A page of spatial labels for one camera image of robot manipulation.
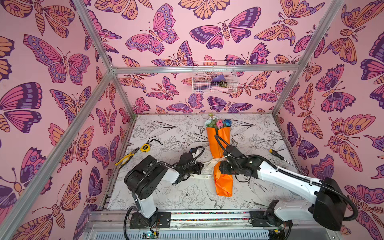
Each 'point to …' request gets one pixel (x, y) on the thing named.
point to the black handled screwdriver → (280, 157)
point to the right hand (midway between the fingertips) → (221, 166)
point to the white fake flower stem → (211, 122)
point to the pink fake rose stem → (219, 124)
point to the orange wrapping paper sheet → (223, 182)
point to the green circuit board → (149, 235)
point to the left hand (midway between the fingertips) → (205, 164)
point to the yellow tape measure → (145, 148)
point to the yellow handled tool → (126, 158)
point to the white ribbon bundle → (208, 169)
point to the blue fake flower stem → (227, 123)
